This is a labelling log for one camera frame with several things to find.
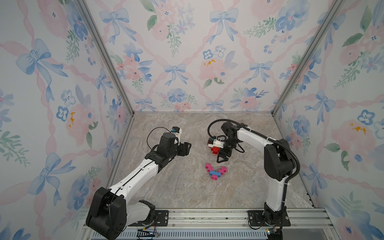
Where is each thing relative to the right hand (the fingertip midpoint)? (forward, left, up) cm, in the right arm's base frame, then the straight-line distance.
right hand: (222, 154), depth 92 cm
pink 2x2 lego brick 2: (-9, 0, -2) cm, 10 cm away
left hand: (0, +21, +12) cm, 24 cm away
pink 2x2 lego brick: (-7, +8, -3) cm, 11 cm away
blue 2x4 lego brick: (-11, +5, -1) cm, 12 cm away
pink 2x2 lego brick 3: (-13, +5, -2) cm, 15 cm away
